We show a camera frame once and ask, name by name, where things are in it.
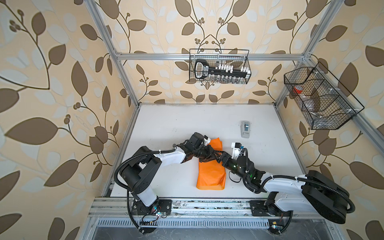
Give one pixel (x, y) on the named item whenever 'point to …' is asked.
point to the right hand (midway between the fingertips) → (215, 155)
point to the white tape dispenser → (245, 129)
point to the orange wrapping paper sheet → (211, 174)
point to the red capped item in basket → (298, 89)
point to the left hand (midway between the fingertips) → (221, 156)
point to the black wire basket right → (325, 104)
